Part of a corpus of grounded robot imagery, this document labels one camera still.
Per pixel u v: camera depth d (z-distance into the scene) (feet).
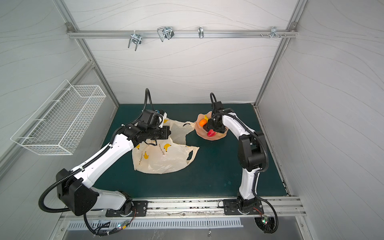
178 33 2.58
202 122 3.32
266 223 2.36
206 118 3.44
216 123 2.64
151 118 1.95
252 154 1.66
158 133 2.17
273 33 2.51
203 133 3.32
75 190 1.25
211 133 3.23
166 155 2.57
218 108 2.51
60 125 2.26
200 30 2.35
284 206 2.49
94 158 1.45
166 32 2.51
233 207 2.41
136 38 2.61
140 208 2.41
